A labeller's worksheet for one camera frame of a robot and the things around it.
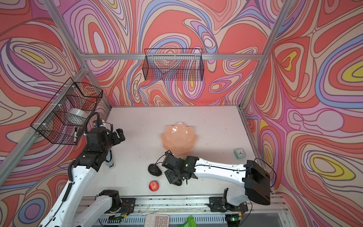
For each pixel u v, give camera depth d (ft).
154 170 2.66
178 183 2.52
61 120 2.37
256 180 1.33
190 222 2.23
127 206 2.37
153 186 2.51
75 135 2.36
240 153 2.97
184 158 1.93
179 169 1.85
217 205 2.40
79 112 2.41
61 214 1.28
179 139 3.23
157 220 2.26
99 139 1.77
